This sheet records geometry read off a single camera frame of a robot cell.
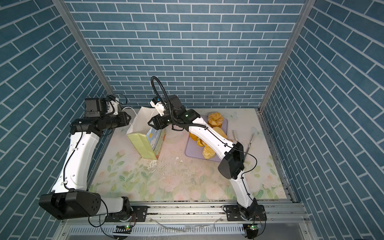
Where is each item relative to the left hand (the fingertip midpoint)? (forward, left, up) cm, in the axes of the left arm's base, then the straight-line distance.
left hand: (128, 116), depth 75 cm
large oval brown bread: (+5, -33, -26) cm, 43 cm away
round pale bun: (-7, -42, -26) cm, 50 cm away
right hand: (-1, -12, -1) cm, 12 cm away
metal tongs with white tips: (+10, -61, -28) cm, 68 cm away
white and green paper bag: (-9, -9, -9) cm, 16 cm away
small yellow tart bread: (-1, -37, -24) cm, 44 cm away
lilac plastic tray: (-1, -32, -32) cm, 45 cm away
